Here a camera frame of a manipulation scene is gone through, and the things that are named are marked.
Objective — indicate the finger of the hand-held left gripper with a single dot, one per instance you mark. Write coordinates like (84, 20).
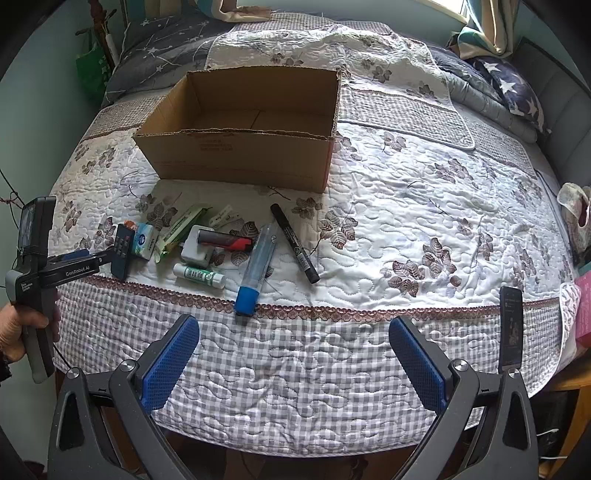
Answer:
(76, 254)

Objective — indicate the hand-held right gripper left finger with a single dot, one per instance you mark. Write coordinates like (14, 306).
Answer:
(171, 364)

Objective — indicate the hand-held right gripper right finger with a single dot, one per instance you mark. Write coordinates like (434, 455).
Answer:
(418, 369)

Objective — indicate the black remote control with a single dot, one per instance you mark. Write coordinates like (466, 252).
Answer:
(123, 249)

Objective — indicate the orange cartoon card packet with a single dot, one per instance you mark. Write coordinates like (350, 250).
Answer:
(145, 242)

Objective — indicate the small black grey gadget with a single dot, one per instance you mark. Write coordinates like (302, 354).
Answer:
(198, 274)

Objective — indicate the green wet wipe packet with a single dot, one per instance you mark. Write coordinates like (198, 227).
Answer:
(182, 226)

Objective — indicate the white charger adapter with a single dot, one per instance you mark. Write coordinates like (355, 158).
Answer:
(194, 253)

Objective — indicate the clear tube with blue cap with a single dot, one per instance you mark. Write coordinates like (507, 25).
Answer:
(258, 263)

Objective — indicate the black red lighter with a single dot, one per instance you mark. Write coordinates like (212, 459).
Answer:
(221, 239)

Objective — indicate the small white plastic clip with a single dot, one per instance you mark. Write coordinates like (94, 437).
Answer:
(224, 216)

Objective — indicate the black marker pen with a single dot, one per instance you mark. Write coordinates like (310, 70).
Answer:
(295, 244)

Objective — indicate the brown cardboard box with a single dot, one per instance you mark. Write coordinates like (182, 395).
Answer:
(231, 152)

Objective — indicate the person's left hand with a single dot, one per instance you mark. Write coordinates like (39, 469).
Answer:
(14, 332)

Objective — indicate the black smartphone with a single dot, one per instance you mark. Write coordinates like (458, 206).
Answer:
(511, 323)

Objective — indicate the wooden nightstand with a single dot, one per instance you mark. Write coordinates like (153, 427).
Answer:
(572, 392)

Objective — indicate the pink box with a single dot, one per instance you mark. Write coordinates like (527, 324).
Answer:
(584, 309)

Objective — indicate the green bag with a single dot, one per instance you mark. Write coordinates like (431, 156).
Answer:
(90, 69)

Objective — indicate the dark star pattern pillow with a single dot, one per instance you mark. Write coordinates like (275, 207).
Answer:
(157, 50)

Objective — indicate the dark wooden stand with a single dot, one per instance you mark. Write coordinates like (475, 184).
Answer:
(104, 32)

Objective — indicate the grey-blue folded duvet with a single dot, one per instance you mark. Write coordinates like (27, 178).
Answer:
(475, 92)

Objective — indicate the grey padded headboard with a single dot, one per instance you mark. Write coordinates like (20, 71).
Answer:
(563, 115)

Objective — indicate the beige cloth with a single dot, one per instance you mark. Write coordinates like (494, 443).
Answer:
(240, 11)

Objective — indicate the navy pillow with white stars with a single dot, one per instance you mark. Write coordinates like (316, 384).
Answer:
(512, 87)

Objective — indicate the white quilted floral cover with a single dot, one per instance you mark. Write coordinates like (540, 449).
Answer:
(369, 60)

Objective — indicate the teal beige curtain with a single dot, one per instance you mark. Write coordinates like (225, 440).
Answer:
(489, 27)

